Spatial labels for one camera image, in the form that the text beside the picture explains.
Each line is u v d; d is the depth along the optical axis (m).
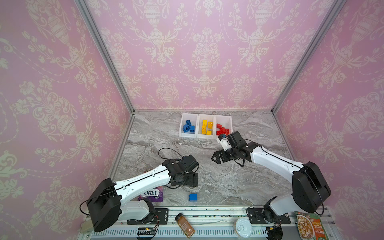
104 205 0.40
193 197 0.81
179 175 0.56
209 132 1.03
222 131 1.06
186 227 0.68
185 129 1.03
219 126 1.09
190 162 0.62
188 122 1.11
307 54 0.86
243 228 0.67
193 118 1.12
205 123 1.09
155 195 0.79
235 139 0.69
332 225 0.73
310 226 0.71
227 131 1.06
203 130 1.08
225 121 1.09
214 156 0.80
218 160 0.78
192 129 1.06
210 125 1.08
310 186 0.43
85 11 0.70
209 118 1.10
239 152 0.64
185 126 1.06
